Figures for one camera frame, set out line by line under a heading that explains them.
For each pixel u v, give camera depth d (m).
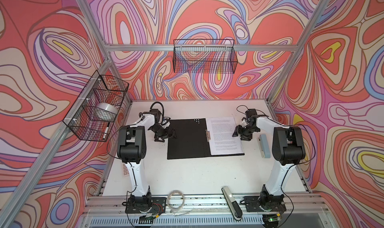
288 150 0.52
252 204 0.73
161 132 0.86
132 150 0.53
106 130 0.73
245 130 0.86
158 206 0.73
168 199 0.75
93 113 0.70
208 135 0.99
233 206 0.72
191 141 0.99
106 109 0.72
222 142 0.96
